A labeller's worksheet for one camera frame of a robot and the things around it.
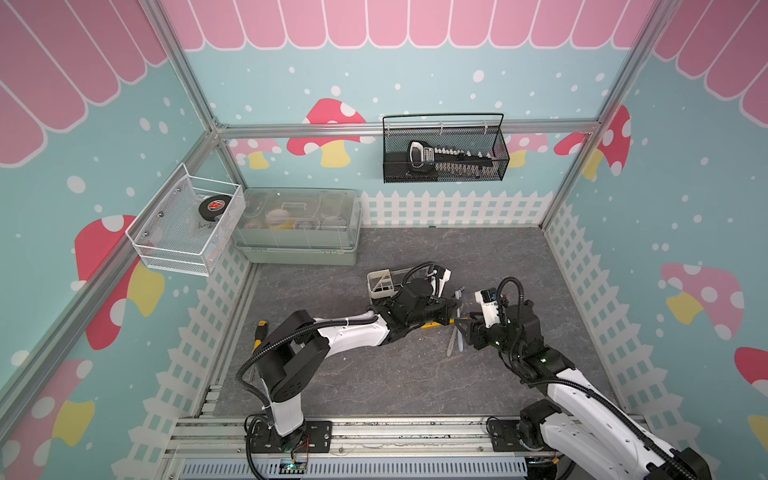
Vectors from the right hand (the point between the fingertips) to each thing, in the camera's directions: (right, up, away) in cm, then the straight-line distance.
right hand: (462, 318), depth 81 cm
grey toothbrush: (-2, -3, -3) cm, 5 cm away
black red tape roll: (-67, +30, -2) cm, 74 cm away
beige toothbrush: (-1, -9, +8) cm, 12 cm away
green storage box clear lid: (-50, +27, +18) cm, 60 cm away
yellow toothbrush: (-8, 0, -6) cm, 10 cm away
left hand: (0, +3, +1) cm, 3 cm away
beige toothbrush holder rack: (-22, +9, +10) cm, 26 cm away
